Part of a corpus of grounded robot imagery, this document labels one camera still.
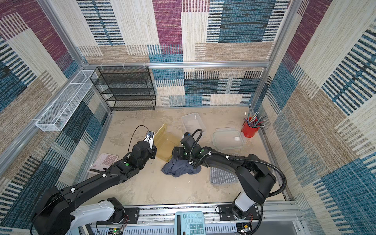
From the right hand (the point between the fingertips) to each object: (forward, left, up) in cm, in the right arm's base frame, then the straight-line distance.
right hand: (181, 154), depth 87 cm
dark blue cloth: (-8, +2, -1) cm, 8 cm away
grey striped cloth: (-11, -21, -7) cm, 25 cm away
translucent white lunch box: (+29, -7, -6) cm, 31 cm away
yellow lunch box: (+12, +11, -4) cm, 17 cm away
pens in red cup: (+22, -49, +3) cm, 53 cm away
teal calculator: (-33, -5, -5) cm, 34 cm away
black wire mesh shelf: (+48, +41, +12) cm, 64 cm away
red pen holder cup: (+18, -45, +2) cm, 48 cm away
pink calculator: (-3, +48, -4) cm, 48 cm away
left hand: (+4, +16, +8) cm, 18 cm away
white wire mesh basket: (+7, +58, +27) cm, 65 cm away
